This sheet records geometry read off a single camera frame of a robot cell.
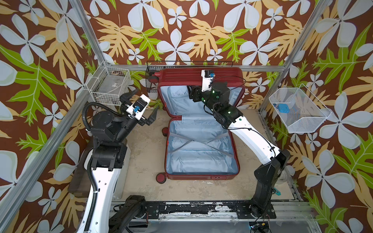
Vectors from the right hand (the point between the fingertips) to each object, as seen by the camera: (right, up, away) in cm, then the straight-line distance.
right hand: (192, 83), depth 69 cm
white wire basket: (-54, +7, +24) cm, 59 cm away
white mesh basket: (+63, -14, +9) cm, 65 cm away
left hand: (-19, -8, -15) cm, 25 cm away
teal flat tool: (+49, -58, +11) cm, 77 cm away
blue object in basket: (+56, -10, +17) cm, 60 cm away
